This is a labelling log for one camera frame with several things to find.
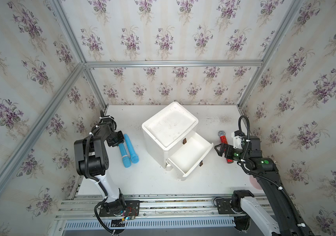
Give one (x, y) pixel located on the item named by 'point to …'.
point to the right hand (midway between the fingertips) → (225, 148)
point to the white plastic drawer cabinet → (164, 132)
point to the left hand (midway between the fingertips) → (120, 142)
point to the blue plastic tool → (134, 158)
